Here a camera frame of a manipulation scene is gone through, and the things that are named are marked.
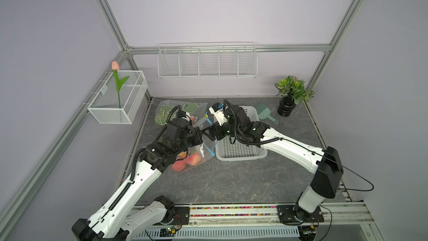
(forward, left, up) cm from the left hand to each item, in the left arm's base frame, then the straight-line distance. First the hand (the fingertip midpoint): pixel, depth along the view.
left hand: (203, 133), depth 71 cm
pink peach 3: (+25, +8, -21) cm, 33 cm away
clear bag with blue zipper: (-6, -1, -5) cm, 7 cm away
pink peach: (-6, +5, -11) cm, 14 cm away
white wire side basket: (+17, +43, +2) cm, 47 cm away
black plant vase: (+27, -51, -17) cm, 61 cm away
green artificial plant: (+27, -50, -1) cm, 56 cm away
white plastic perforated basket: (+4, -14, -26) cm, 29 cm away
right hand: (+4, -1, -2) cm, 5 cm away
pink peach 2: (-5, +14, -21) cm, 25 cm away
